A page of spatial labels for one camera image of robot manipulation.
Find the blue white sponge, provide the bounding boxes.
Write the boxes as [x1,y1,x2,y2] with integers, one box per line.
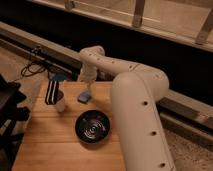
[78,91,91,104]

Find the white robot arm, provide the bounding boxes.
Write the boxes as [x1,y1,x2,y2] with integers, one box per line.
[79,46,176,171]

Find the dark ceramic bowl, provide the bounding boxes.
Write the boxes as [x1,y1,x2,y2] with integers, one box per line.
[75,110,110,144]

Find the white cup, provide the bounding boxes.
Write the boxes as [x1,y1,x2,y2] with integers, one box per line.
[55,91,66,113]

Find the black stand equipment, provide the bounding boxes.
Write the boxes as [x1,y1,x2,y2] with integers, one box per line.
[0,74,30,165]

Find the black cable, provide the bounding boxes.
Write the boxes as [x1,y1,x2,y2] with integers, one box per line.
[20,46,53,78]

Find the metal rail beam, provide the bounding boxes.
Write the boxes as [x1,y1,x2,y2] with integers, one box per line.
[0,22,213,130]

